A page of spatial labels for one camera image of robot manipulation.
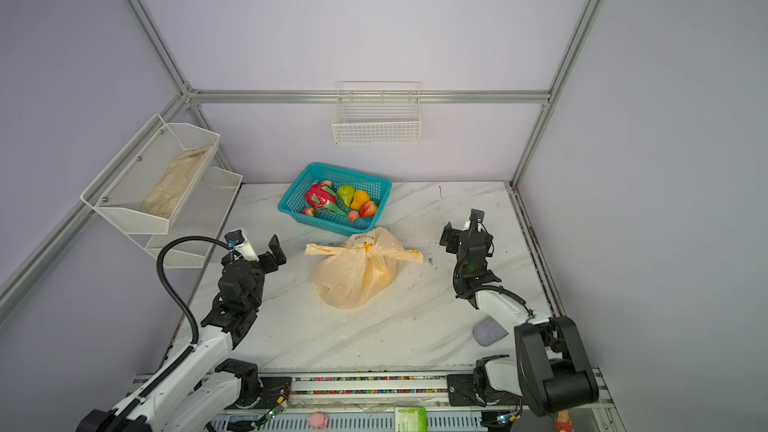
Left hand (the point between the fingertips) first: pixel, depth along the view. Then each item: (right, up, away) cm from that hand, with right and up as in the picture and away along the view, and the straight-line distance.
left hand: (258, 242), depth 80 cm
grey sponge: (+63, -25, 0) cm, 68 cm away
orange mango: (+24, +14, +30) cm, 41 cm away
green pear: (+20, +15, +31) cm, 39 cm away
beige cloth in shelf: (-23, +15, -2) cm, 28 cm away
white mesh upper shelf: (-27, +13, -12) cm, 32 cm away
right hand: (+58, +5, +7) cm, 58 cm away
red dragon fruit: (+11, +14, +26) cm, 32 cm away
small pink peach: (+22, +7, +26) cm, 35 cm away
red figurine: (+76, -40, -13) cm, 87 cm away
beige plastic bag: (+27, -9, +3) cm, 29 cm away
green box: (+41, -40, -12) cm, 59 cm away
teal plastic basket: (+30, +18, +31) cm, 47 cm away
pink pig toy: (+19, -41, -11) cm, 46 cm away
